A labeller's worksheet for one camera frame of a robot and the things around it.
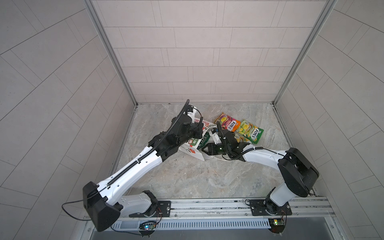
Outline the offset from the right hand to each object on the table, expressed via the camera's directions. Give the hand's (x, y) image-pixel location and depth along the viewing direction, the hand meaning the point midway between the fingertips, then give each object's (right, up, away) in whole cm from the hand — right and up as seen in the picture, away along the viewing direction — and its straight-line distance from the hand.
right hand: (204, 150), depth 84 cm
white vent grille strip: (+16, -30, -16) cm, 37 cm away
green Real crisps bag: (0, +5, +6) cm, 7 cm away
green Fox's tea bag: (+24, +5, +10) cm, 26 cm away
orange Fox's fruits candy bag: (+18, +15, +18) cm, 29 cm away
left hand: (+1, +16, -16) cm, 23 cm away
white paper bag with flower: (-7, +5, -11) cm, 14 cm away
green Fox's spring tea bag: (+34, +8, +14) cm, 37 cm away
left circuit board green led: (-25, -28, -20) cm, 43 cm away
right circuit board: (+33, -30, -16) cm, 48 cm away
